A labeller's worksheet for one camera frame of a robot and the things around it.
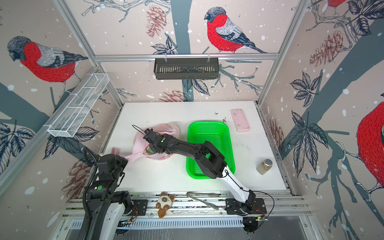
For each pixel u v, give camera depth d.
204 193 0.79
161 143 0.67
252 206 0.64
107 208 0.53
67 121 0.71
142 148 0.80
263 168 0.80
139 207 0.74
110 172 0.58
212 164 0.55
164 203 0.73
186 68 1.06
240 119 1.10
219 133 1.00
